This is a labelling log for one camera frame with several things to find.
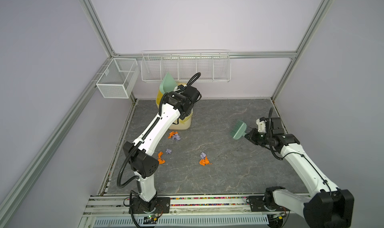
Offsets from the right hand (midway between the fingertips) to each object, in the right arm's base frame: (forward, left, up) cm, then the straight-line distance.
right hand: (246, 136), depth 82 cm
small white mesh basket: (+38, +81, +11) cm, 90 cm away
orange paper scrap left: (-8, +50, -14) cm, 52 cm away
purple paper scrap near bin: (+8, +41, -12) cm, 44 cm away
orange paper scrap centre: (-9, +23, -14) cm, 28 cm away
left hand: (+7, +44, +18) cm, 48 cm away
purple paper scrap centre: (-5, +24, -13) cm, 28 cm away
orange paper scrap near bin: (+10, +45, -13) cm, 48 cm away
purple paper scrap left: (-2, +45, -13) cm, 47 cm away
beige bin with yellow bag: (+11, +38, -3) cm, 39 cm away
